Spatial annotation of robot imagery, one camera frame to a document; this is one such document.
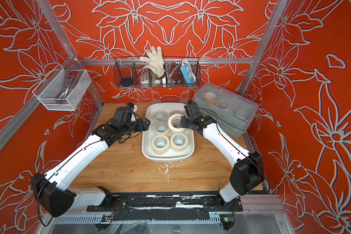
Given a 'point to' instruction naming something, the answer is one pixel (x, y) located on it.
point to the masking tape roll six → (179, 142)
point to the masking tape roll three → (161, 127)
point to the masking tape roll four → (174, 122)
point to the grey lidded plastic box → (232, 113)
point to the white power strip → (145, 80)
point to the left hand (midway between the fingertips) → (145, 121)
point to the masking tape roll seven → (177, 111)
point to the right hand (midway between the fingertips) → (181, 120)
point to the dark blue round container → (126, 81)
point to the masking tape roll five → (162, 150)
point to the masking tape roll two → (159, 115)
